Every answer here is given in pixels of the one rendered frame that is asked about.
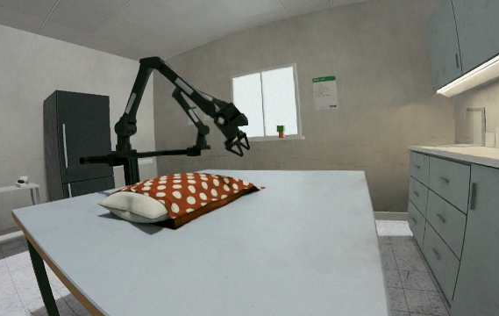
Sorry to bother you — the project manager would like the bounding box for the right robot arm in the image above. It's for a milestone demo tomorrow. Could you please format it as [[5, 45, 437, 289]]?
[[111, 56, 249, 154]]

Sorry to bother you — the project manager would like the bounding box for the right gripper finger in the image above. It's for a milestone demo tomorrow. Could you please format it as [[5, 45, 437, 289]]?
[[238, 133, 250, 150], [226, 140, 244, 157]]

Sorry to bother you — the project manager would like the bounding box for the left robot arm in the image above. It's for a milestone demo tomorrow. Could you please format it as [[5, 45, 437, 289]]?
[[172, 87, 228, 147]]

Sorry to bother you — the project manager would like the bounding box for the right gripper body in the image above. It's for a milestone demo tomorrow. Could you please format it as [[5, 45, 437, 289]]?
[[220, 124, 245, 148]]

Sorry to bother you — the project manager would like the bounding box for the brown polka-dot pillowcase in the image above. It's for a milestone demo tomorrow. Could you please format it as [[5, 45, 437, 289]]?
[[111, 173, 267, 230]]

